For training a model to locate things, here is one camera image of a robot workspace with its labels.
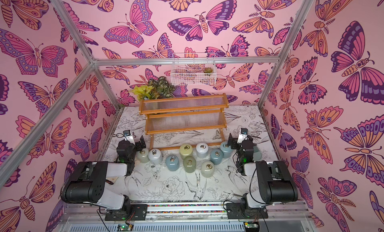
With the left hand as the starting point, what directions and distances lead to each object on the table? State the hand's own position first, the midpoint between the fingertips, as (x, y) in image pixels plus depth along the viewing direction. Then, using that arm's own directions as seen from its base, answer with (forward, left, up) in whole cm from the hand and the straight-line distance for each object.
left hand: (136, 136), depth 93 cm
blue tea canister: (-17, -24, -2) cm, 29 cm away
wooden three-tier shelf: (+17, -28, -7) cm, 34 cm away
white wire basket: (+41, -35, +17) cm, 57 cm away
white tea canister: (-13, -14, -1) cm, 19 cm away
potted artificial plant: (+31, -11, +13) cm, 35 cm away
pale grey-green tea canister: (-21, -44, 0) cm, 48 cm away
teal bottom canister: (-9, -55, -1) cm, 56 cm away
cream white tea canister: (-13, -7, -1) cm, 15 cm away
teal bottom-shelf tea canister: (-13, -49, -1) cm, 51 cm away
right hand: (0, -64, +2) cm, 64 cm away
